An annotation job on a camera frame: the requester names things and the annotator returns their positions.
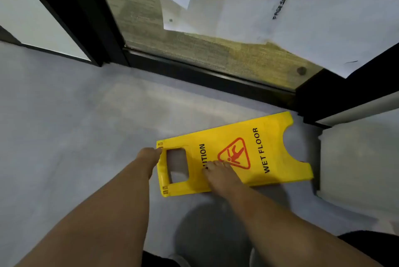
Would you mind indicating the person's right hand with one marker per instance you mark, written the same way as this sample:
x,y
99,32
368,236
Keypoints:
x,y
223,179

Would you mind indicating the person's left hand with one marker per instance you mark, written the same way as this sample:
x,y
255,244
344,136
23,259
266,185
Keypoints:
x,y
149,158

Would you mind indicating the yellow wet floor sign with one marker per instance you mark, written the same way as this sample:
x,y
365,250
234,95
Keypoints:
x,y
274,157

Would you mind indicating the white water dispenser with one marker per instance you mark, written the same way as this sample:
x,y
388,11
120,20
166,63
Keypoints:
x,y
358,164

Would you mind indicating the person's right forearm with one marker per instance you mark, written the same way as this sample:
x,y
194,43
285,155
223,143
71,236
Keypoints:
x,y
280,235

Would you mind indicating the person's left forearm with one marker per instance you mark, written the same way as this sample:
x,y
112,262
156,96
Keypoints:
x,y
103,223

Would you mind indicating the person's black trousers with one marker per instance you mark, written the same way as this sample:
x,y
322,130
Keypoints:
x,y
374,248

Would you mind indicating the white paper sheets on glass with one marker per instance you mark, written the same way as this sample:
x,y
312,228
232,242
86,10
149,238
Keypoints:
x,y
143,17

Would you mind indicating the large white paper sheet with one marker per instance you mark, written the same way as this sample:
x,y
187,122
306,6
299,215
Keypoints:
x,y
336,20

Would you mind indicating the black door frame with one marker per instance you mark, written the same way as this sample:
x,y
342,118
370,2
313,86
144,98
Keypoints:
x,y
93,20

